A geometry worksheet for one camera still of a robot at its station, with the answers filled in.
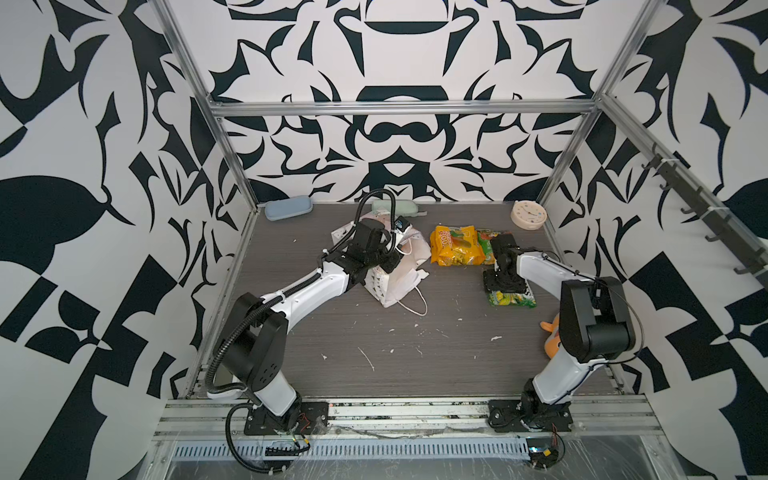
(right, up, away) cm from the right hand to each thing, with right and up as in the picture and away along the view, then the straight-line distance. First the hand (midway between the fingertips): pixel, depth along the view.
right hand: (503, 283), depth 95 cm
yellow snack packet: (-12, +11, +7) cm, 18 cm away
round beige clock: (+17, +23, +20) cm, 34 cm away
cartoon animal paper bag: (-32, -1, +4) cm, 32 cm away
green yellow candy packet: (+5, -5, -2) cm, 7 cm away
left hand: (-32, +14, -10) cm, 37 cm away
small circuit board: (0, -36, -23) cm, 43 cm away
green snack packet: (-2, +14, +11) cm, 18 cm away
